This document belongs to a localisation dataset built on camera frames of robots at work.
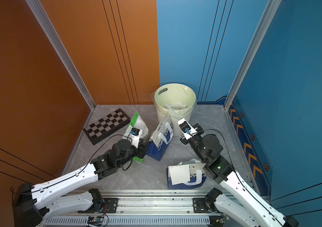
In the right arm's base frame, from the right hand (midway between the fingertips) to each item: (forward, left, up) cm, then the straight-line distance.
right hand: (184, 118), depth 64 cm
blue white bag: (-1, +11, -16) cm, 19 cm away
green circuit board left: (-35, +45, -39) cm, 69 cm away
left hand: (-2, +18, -15) cm, 24 cm away
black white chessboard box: (+18, +57, -33) cm, 68 cm away
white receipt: (-19, +2, -17) cm, 26 cm away
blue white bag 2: (-20, -6, -17) cm, 27 cm away
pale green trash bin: (+35, 0, -20) cm, 40 cm away
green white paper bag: (+9, +26, -14) cm, 31 cm away
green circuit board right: (-34, -19, -37) cm, 54 cm away
